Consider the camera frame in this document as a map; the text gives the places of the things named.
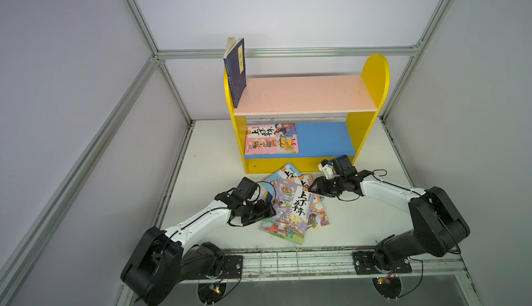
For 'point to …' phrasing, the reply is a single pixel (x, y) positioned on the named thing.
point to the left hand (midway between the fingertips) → (267, 210)
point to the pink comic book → (271, 138)
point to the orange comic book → (318, 217)
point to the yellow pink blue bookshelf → (306, 121)
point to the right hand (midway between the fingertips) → (313, 187)
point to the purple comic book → (292, 204)
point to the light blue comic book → (287, 171)
